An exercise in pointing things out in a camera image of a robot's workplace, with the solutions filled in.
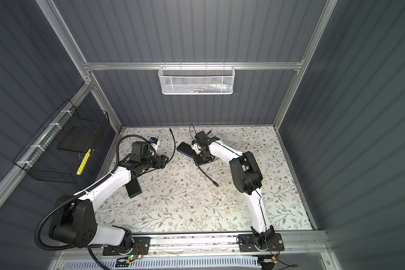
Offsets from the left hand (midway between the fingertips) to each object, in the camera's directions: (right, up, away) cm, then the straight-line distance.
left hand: (162, 157), depth 88 cm
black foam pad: (-36, +10, -11) cm, 39 cm away
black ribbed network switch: (+11, +3, +16) cm, 20 cm away
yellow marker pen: (-28, +2, -17) cm, 33 cm away
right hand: (+19, -5, +10) cm, 22 cm away
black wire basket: (-39, +5, -16) cm, 42 cm away
